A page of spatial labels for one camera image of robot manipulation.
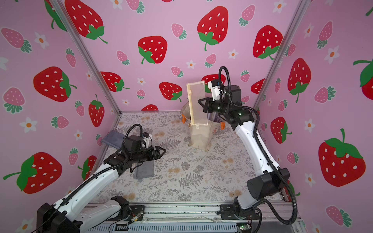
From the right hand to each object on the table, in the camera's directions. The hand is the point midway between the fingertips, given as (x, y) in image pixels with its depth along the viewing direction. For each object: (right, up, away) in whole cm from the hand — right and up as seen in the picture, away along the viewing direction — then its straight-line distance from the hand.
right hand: (196, 101), depth 69 cm
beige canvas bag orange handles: (+3, -18, +25) cm, 31 cm away
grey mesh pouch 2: (-60, -21, +35) cm, 72 cm away
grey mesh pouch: (-31, -39, +20) cm, 54 cm away
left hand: (-19, -26, +10) cm, 34 cm away
